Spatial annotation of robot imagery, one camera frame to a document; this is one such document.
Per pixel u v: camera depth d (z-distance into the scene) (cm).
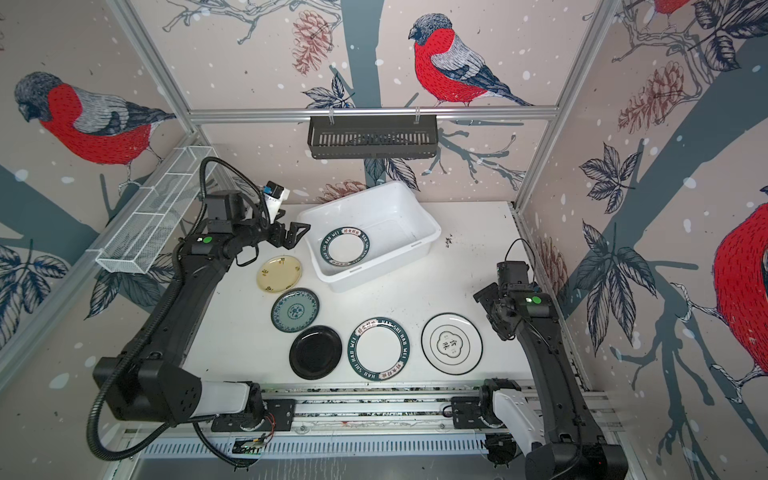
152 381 39
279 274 101
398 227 115
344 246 108
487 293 72
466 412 73
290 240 70
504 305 53
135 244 71
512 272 60
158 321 43
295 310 93
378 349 84
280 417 73
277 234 68
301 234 73
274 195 65
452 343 85
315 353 82
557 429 39
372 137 107
